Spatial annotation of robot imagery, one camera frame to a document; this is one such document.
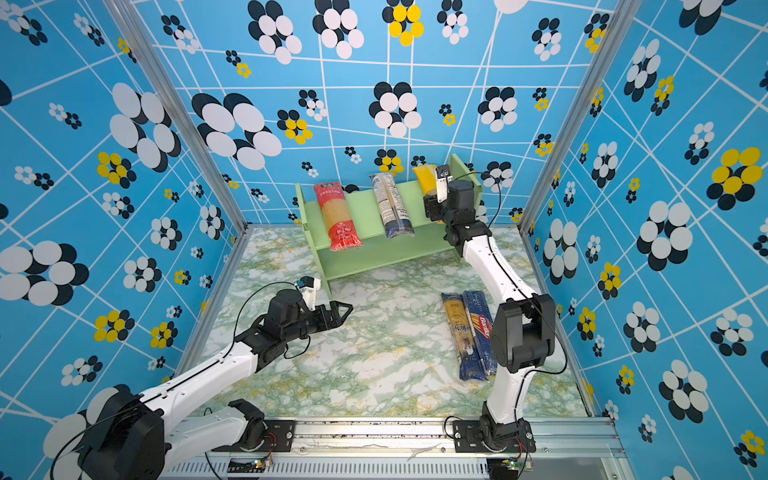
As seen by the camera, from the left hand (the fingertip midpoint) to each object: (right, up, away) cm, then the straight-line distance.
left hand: (347, 308), depth 81 cm
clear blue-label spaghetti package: (+14, +24, -1) cm, 27 cm away
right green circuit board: (+41, -35, -11) cm, 55 cm away
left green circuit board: (-20, -36, -11) cm, 43 cm away
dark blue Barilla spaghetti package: (+40, -6, +8) cm, 41 cm away
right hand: (+28, +34, +5) cm, 44 cm away
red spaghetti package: (0, +20, -6) cm, 21 cm away
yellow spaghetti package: (+24, +39, +12) cm, 47 cm away
